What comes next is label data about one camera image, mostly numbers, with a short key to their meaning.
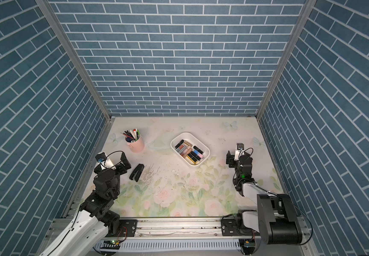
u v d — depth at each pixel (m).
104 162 0.63
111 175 0.58
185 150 1.00
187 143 1.05
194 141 1.03
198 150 1.01
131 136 0.96
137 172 0.90
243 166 0.67
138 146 0.96
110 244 0.72
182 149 0.99
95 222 0.54
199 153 0.99
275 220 0.42
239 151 0.76
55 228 0.75
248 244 0.73
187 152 0.99
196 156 0.98
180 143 1.05
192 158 0.96
